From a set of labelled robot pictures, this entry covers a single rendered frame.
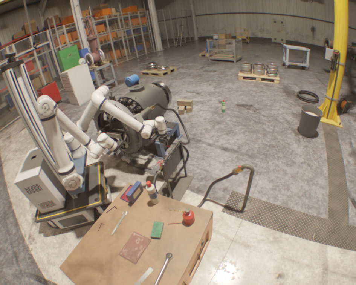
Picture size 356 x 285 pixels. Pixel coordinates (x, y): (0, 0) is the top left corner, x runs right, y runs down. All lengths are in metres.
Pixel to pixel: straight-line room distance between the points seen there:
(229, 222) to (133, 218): 0.92
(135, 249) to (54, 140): 0.92
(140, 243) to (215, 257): 0.71
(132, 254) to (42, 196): 1.12
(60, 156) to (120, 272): 0.89
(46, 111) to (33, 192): 0.97
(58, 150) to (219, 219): 1.54
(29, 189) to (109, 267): 1.09
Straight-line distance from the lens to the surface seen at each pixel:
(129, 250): 1.31
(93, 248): 1.45
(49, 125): 1.30
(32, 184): 1.90
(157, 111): 2.45
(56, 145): 1.35
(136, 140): 2.06
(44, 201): 2.04
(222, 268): 1.68
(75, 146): 2.05
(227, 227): 1.81
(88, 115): 1.93
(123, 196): 1.59
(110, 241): 1.41
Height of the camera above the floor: 1.63
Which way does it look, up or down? 36 degrees down
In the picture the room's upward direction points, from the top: 10 degrees counter-clockwise
